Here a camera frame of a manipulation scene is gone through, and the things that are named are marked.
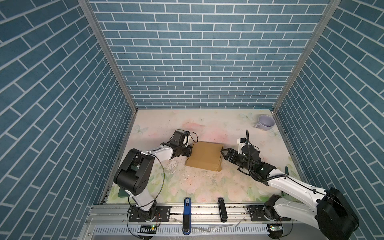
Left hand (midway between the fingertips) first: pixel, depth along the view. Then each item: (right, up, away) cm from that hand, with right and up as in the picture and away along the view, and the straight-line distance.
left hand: (191, 150), depth 94 cm
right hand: (+18, +2, -12) cm, 22 cm away
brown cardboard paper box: (+8, -2, -8) cm, 12 cm away
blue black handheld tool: (-1, -29, -27) cm, 40 cm away
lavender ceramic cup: (+54, +17, +14) cm, 59 cm away
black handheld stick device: (+17, -27, -19) cm, 37 cm away
